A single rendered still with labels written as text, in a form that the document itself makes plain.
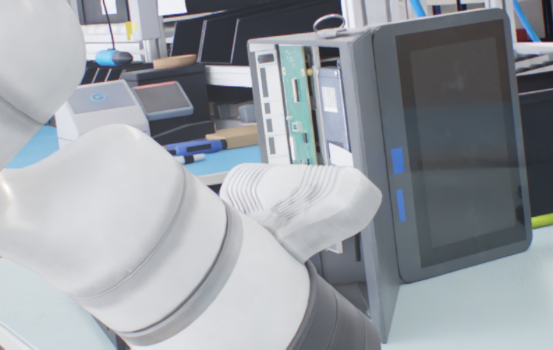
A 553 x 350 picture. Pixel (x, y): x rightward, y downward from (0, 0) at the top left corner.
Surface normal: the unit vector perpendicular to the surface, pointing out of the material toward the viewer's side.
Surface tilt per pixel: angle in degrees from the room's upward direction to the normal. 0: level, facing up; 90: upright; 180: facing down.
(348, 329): 72
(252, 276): 79
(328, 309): 67
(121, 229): 98
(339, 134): 90
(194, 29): 90
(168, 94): 32
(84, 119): 40
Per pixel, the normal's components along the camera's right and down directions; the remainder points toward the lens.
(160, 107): 0.08, -0.80
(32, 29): 0.54, -0.20
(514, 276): -0.12, -0.99
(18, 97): 0.47, 0.50
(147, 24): 0.36, 0.07
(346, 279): -0.26, 0.15
